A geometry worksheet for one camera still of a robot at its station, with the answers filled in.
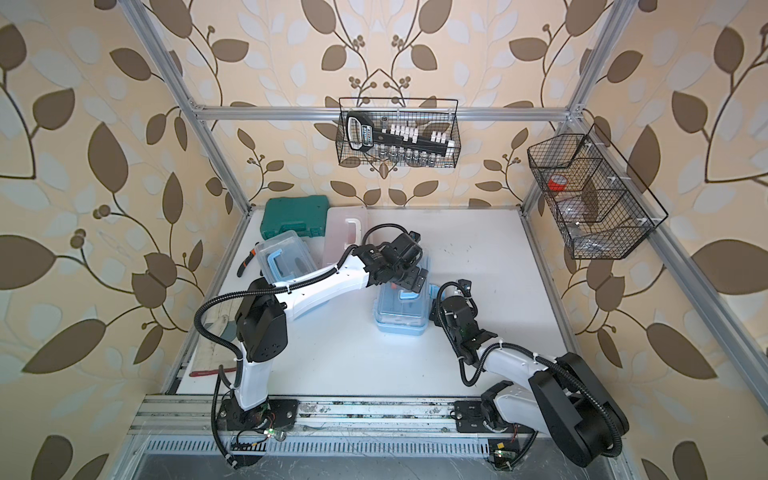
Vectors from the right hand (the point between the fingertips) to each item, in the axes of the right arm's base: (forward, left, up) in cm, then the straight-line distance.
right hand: (445, 303), depth 91 cm
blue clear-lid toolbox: (+14, +50, +9) cm, 52 cm away
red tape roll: (+20, -30, +30) cm, 47 cm away
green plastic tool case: (+37, +49, +3) cm, 61 cm away
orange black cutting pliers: (+19, +68, -2) cm, 71 cm away
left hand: (+5, +11, +11) cm, 17 cm away
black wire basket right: (+9, -37, +30) cm, 49 cm away
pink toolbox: (+25, +32, +9) cm, 42 cm away
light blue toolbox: (-5, +14, +7) cm, 16 cm away
